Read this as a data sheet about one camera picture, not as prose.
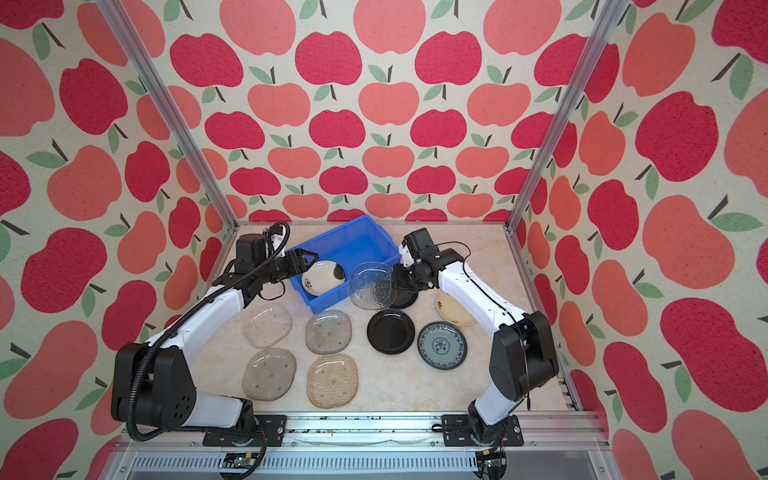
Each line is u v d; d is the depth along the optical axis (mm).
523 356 458
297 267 749
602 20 707
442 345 885
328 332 913
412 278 729
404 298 988
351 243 1086
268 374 839
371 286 881
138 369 415
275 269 732
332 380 824
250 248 651
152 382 421
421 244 676
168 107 866
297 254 766
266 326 932
